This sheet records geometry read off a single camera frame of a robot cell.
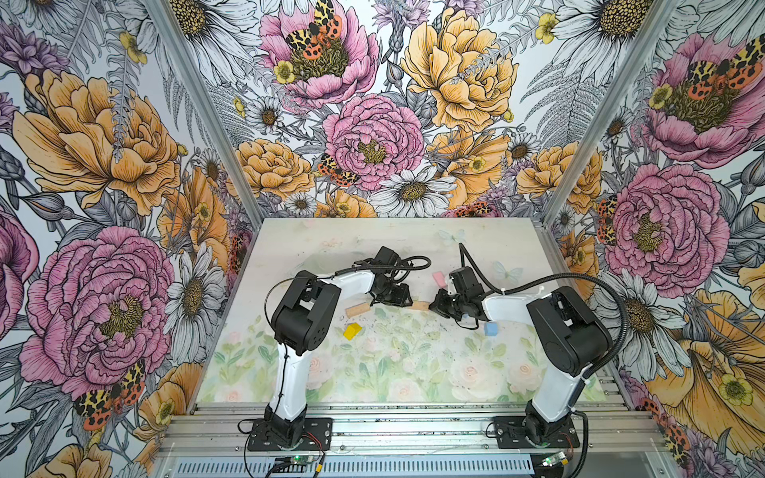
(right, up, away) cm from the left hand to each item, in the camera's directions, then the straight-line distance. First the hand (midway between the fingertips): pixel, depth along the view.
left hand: (406, 309), depth 96 cm
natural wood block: (+5, +1, +1) cm, 5 cm away
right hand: (+7, -1, -1) cm, 7 cm away
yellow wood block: (-17, -5, -4) cm, 18 cm away
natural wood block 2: (-16, 0, +1) cm, 16 cm away
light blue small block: (+26, -5, -4) cm, 26 cm away
